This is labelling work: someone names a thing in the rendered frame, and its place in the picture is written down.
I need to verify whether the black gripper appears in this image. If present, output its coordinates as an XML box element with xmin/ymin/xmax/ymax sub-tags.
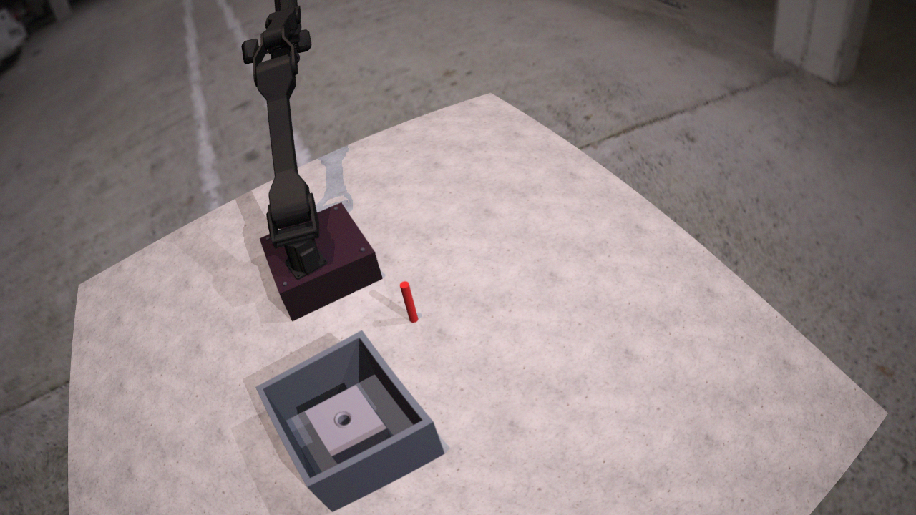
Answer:
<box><xmin>241</xmin><ymin>30</ymin><xmax>312</xmax><ymax>64</ymax></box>

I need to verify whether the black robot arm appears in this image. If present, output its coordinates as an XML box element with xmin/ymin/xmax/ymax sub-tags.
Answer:
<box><xmin>253</xmin><ymin>0</ymin><xmax>327</xmax><ymax>280</ymax></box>

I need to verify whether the red peg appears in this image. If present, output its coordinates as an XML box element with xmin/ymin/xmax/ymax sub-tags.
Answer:
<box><xmin>400</xmin><ymin>282</ymin><xmax>418</xmax><ymax>323</ymax></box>

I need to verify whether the white square plate with hole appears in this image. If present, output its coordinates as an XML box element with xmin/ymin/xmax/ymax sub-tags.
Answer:
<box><xmin>305</xmin><ymin>386</ymin><xmax>391</xmax><ymax>464</ymax></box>

